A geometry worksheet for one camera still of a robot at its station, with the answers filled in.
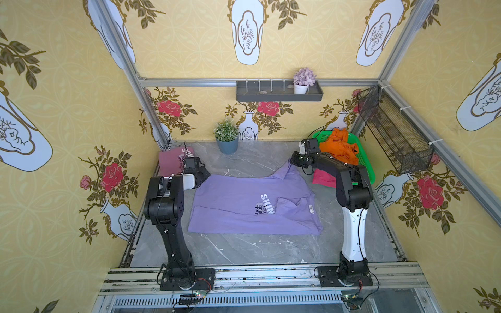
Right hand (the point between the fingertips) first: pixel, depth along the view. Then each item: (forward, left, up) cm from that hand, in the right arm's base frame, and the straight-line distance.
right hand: (289, 159), depth 107 cm
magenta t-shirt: (-17, -13, +7) cm, 22 cm away
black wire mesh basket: (-9, -48, +20) cm, 53 cm away
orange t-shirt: (+6, -26, +4) cm, 28 cm away
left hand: (-9, +44, -3) cm, 45 cm away
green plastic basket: (+17, -21, +1) cm, 27 cm away
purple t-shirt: (-27, +6, -2) cm, 28 cm away
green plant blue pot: (+7, +34, +9) cm, 36 cm away
